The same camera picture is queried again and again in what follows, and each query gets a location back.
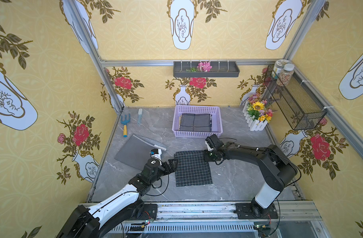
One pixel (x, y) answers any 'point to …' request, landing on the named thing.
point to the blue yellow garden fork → (125, 127)
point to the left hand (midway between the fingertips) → (168, 160)
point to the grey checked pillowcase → (195, 122)
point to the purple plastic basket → (216, 121)
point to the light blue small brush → (140, 112)
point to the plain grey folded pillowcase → (137, 151)
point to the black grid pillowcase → (193, 168)
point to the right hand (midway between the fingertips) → (206, 154)
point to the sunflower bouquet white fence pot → (256, 112)
